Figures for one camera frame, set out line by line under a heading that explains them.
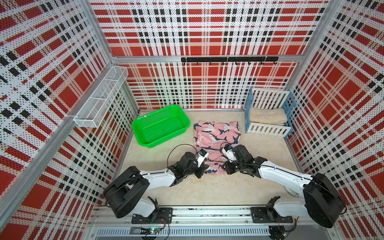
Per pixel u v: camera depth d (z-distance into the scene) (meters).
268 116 1.09
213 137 1.04
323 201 0.41
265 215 0.71
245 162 0.66
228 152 0.78
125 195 0.43
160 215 0.73
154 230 0.69
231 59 0.89
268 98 1.12
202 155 0.75
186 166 0.68
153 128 1.11
